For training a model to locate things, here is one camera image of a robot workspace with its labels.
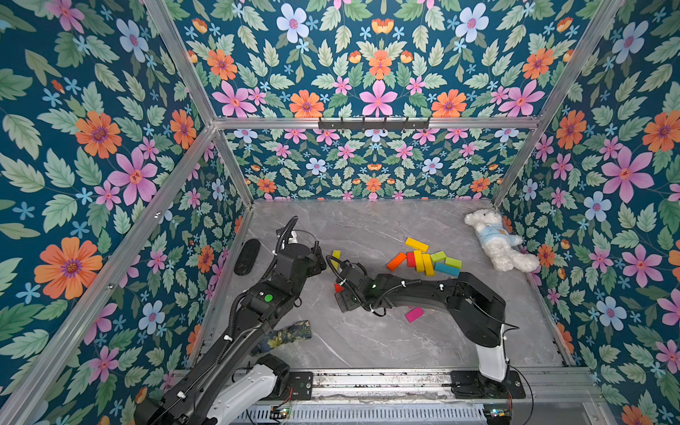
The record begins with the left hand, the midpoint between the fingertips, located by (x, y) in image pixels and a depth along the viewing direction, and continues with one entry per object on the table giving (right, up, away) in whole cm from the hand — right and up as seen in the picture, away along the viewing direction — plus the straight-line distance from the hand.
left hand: (315, 251), depth 75 cm
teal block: (+46, -9, +23) cm, 52 cm away
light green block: (+44, -5, +26) cm, 51 cm away
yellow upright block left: (+36, -6, +24) cm, 43 cm away
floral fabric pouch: (-6, -26, +7) cm, 27 cm away
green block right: (+49, -7, +24) cm, 55 cm away
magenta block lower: (+31, -22, +11) cm, 40 cm away
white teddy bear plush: (+64, +1, +20) cm, 67 cm away
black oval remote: (-30, -5, +23) cm, 38 cm away
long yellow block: (+4, -4, +26) cm, 27 cm away
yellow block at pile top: (+36, 0, +29) cm, 46 cm away
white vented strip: (+16, -44, -5) cm, 47 cm away
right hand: (+11, -15, +15) cm, 23 cm away
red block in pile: (+33, -6, +26) cm, 42 cm away
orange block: (+27, -7, +25) cm, 38 cm away
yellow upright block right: (+39, -9, +23) cm, 46 cm away
